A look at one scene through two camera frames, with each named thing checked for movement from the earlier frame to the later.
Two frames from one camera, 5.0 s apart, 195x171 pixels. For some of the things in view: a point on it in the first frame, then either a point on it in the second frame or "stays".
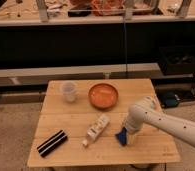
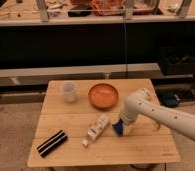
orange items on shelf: (108, 7) stays
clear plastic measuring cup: (68, 88) stays
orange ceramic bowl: (103, 96) stays
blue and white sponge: (122, 136) → (119, 127)
